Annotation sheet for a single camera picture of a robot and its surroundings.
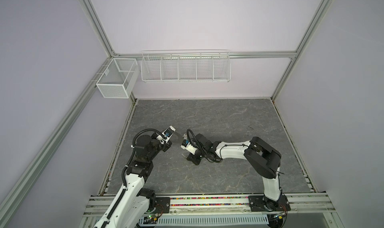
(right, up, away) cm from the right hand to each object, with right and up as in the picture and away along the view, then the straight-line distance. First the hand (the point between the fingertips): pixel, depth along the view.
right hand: (188, 158), depth 89 cm
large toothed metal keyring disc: (-6, +13, -5) cm, 15 cm away
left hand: (-9, +18, -12) cm, 24 cm away
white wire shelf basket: (-2, +60, +10) cm, 60 cm away
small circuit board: (-18, -25, -17) cm, 35 cm away
